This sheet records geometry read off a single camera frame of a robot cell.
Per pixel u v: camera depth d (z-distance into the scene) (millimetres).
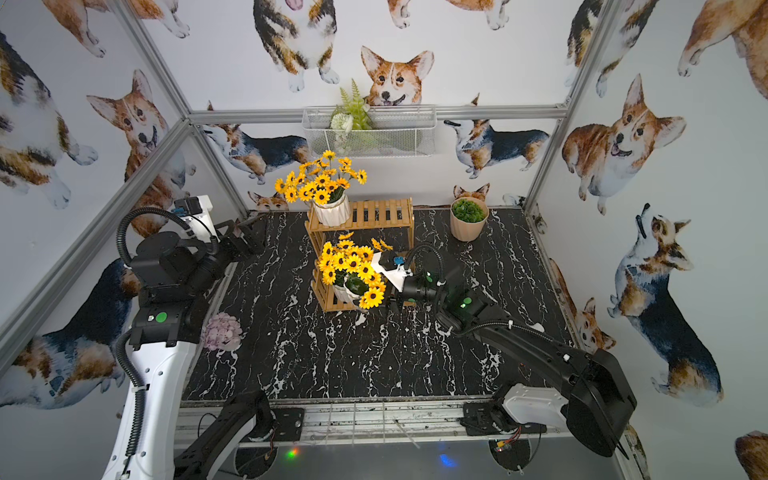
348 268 574
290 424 737
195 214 518
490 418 676
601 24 759
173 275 448
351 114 818
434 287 583
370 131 875
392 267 573
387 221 816
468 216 1040
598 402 386
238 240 558
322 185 676
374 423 748
